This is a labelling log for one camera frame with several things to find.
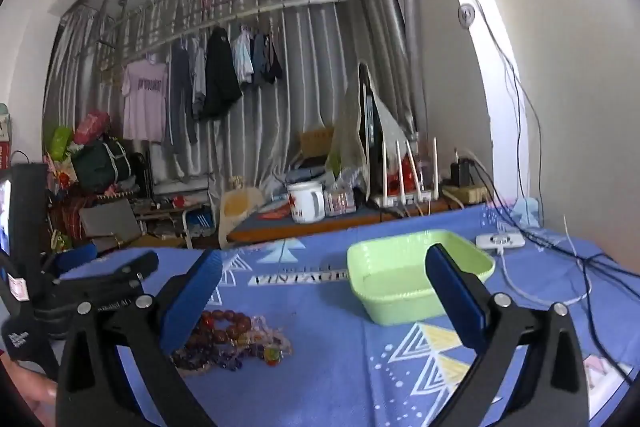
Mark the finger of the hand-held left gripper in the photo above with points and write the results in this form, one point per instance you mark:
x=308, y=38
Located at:
x=75, y=253
x=125, y=274

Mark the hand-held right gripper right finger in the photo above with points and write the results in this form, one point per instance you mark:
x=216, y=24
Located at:
x=457, y=299

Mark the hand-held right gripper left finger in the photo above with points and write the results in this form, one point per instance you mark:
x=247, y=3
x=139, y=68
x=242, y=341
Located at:
x=192, y=304

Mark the light green plastic tray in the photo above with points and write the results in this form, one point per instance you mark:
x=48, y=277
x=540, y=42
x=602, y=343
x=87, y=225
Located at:
x=390, y=302

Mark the person's left hand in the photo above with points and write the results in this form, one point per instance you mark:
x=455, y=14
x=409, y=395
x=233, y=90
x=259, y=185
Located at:
x=27, y=389

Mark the grey laptop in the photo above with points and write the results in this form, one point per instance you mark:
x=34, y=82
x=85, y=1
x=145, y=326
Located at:
x=107, y=222

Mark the small white flat device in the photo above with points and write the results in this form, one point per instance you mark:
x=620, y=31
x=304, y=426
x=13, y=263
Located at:
x=500, y=240

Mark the bright green bag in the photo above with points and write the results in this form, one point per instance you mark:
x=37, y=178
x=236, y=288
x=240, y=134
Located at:
x=59, y=143

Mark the dark green duffel bag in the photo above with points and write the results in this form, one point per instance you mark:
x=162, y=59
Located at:
x=100, y=164

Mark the beige power strip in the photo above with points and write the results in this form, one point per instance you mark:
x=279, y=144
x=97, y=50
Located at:
x=465, y=194

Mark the pink bag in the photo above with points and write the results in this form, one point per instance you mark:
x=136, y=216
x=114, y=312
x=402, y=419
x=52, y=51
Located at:
x=92, y=125

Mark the white dish rack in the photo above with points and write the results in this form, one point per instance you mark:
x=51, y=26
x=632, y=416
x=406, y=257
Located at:
x=400, y=198

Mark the black charger plug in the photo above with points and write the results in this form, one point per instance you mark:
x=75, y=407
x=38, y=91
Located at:
x=461, y=172

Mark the blue printed blanket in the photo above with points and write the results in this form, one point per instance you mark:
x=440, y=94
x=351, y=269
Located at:
x=325, y=357

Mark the white enamel mug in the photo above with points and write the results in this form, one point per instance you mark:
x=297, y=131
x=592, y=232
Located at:
x=302, y=204

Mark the clear box with red contents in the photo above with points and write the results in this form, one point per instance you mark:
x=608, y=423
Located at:
x=340, y=202

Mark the pink printed t-shirt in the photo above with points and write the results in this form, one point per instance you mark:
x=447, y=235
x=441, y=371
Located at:
x=145, y=107

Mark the grey hanging shirt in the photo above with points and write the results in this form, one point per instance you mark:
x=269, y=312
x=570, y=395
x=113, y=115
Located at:
x=180, y=97

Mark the cardboard box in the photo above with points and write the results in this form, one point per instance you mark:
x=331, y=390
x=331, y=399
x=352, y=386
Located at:
x=316, y=142

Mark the black hanging garment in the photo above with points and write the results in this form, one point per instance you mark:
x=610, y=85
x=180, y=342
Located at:
x=220, y=77

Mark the grey striped curtain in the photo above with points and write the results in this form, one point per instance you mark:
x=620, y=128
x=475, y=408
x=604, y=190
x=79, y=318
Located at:
x=300, y=97

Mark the light hanging shirt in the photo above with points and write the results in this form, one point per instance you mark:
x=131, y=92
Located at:
x=243, y=57

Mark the dark blue hanging garment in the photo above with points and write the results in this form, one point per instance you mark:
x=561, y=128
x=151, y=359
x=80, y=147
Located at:
x=266, y=57

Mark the round wall hook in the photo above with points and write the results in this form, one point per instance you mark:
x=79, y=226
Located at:
x=467, y=13

